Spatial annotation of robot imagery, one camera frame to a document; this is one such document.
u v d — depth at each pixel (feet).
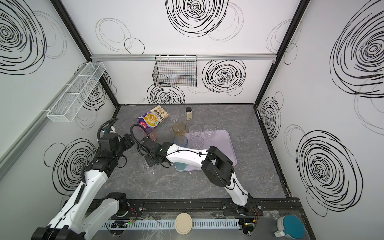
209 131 3.27
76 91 2.37
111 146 1.90
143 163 2.76
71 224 1.30
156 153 2.08
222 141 3.27
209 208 2.49
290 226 2.16
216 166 1.55
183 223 2.12
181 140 2.95
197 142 3.14
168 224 2.11
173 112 3.67
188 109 3.46
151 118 3.56
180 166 2.78
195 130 3.25
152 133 3.33
